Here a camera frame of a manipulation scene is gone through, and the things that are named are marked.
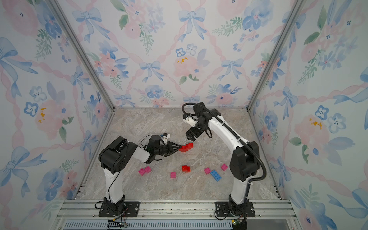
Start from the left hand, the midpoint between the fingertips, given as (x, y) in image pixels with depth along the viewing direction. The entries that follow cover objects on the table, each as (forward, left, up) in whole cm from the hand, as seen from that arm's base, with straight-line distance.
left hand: (182, 147), depth 93 cm
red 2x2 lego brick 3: (-14, -3, 0) cm, 14 cm away
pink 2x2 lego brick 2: (-15, +24, -3) cm, 28 cm away
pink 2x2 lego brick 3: (-17, +5, -2) cm, 18 cm away
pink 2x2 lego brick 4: (-14, -16, -3) cm, 21 cm away
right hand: (+5, -8, +11) cm, 14 cm away
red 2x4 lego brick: (-1, -2, 0) cm, 2 cm away
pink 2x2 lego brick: (-14, +20, -2) cm, 25 cm away
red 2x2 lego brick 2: (-14, -3, 0) cm, 14 cm away
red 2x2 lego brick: (-1, -6, +4) cm, 7 cm away
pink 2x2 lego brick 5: (-12, -26, -3) cm, 29 cm away
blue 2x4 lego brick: (-18, -21, -2) cm, 27 cm away
